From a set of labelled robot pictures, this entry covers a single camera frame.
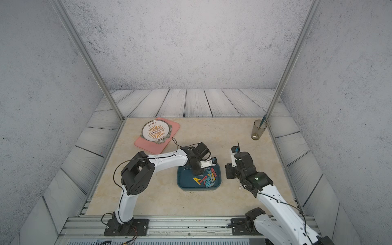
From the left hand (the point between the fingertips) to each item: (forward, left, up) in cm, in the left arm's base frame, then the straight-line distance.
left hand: (204, 170), depth 92 cm
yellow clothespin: (-6, +4, +1) cm, 8 cm away
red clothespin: (-2, -6, +1) cm, 6 cm away
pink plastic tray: (+19, +33, -2) cm, 38 cm away
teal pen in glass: (+27, -39, +13) cm, 49 cm away
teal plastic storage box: (-6, -4, +1) cm, 8 cm away
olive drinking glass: (+24, -37, +4) cm, 44 cm away
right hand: (-4, -13, +13) cm, 19 cm away
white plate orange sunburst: (+32, +34, +1) cm, 46 cm away
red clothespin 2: (-5, 0, +1) cm, 5 cm away
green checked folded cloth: (+27, +24, 0) cm, 36 cm away
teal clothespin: (-8, -4, 0) cm, 9 cm away
